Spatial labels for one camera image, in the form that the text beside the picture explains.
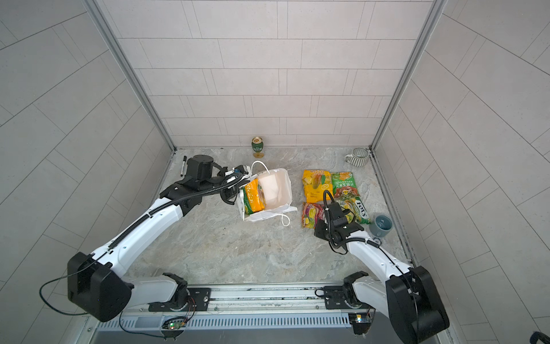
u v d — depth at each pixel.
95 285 0.38
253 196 0.82
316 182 0.96
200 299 0.71
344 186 0.99
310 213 0.89
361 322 0.68
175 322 0.64
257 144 1.05
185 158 1.12
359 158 1.05
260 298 0.73
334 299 0.71
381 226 0.85
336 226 0.65
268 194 0.95
